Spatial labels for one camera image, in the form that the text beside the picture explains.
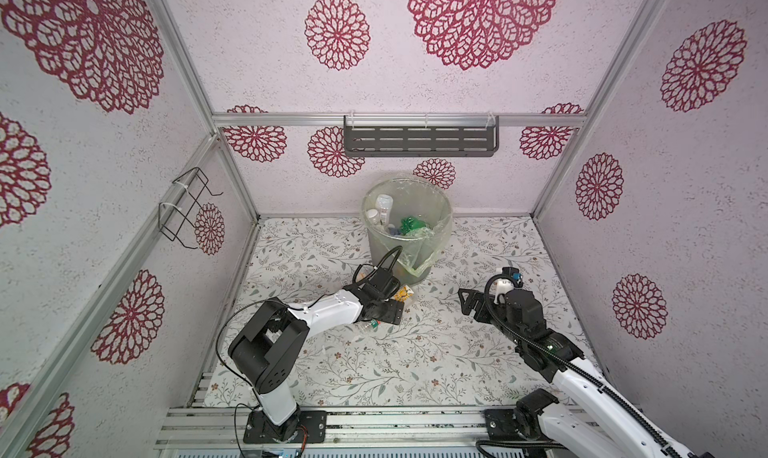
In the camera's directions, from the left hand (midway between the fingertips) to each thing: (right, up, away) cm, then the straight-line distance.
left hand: (387, 314), depth 91 cm
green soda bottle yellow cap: (+7, +27, -4) cm, 28 cm away
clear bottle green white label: (-4, +29, -7) cm, 30 cm away
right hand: (+22, +9, -13) cm, 28 cm away
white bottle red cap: (-1, +34, +1) cm, 34 cm away
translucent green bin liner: (+8, +31, +6) cm, 33 cm away
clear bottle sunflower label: (+4, +6, 0) cm, 7 cm away
